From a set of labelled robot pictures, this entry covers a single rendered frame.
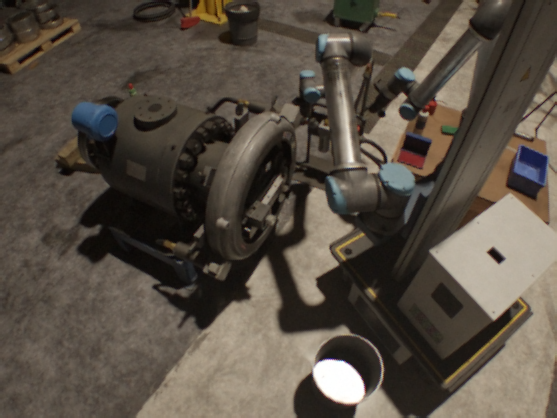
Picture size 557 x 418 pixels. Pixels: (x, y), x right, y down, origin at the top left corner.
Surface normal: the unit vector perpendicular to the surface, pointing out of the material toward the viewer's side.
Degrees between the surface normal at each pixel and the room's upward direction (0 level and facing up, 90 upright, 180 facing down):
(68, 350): 0
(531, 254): 0
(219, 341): 0
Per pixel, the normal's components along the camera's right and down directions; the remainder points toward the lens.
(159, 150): -0.25, -0.11
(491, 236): 0.00, -0.62
